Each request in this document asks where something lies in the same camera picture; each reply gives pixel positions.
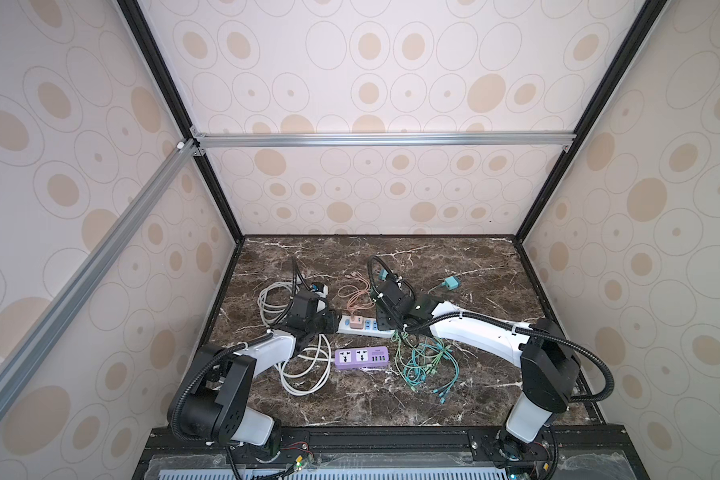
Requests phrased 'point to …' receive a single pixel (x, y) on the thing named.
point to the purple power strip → (361, 358)
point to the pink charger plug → (356, 322)
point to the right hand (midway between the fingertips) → (384, 314)
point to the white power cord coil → (309, 370)
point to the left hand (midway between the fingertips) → (343, 309)
